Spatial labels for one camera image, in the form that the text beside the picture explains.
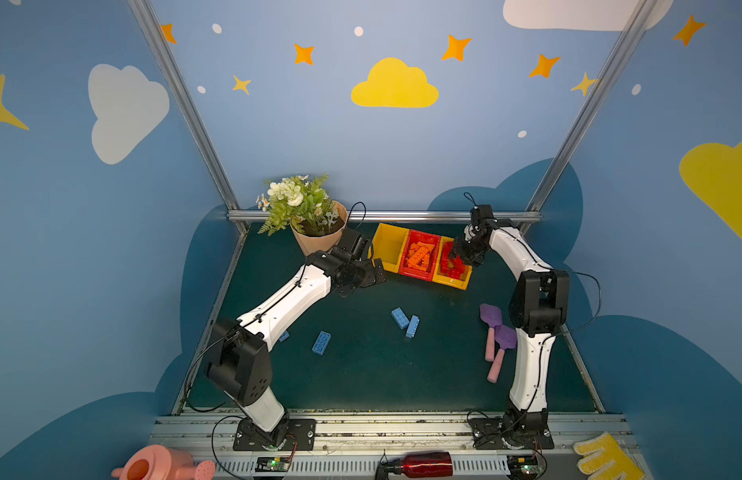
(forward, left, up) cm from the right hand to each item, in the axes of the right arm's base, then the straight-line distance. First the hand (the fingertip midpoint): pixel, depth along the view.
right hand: (458, 253), depth 101 cm
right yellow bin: (-7, +3, -6) cm, 10 cm away
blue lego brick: (-25, +16, -7) cm, 30 cm away
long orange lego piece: (+4, +12, -5) cm, 13 cm away
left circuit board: (-62, +50, -9) cm, 80 cm away
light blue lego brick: (-21, +19, -8) cm, 30 cm away
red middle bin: (-2, +10, -7) cm, 13 cm away
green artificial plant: (+1, +51, +20) cm, 55 cm away
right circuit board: (-59, -11, -10) cm, 61 cm away
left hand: (-18, +27, +9) cm, 34 cm away
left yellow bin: (+9, +24, -7) cm, 27 cm away
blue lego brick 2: (-31, +43, -7) cm, 54 cm away
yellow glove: (-56, -29, -8) cm, 64 cm away
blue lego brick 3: (-30, +55, -7) cm, 63 cm away
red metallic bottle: (-60, +12, -5) cm, 61 cm away
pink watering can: (-63, +71, +3) cm, 95 cm away
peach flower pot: (-3, +49, +8) cm, 49 cm away
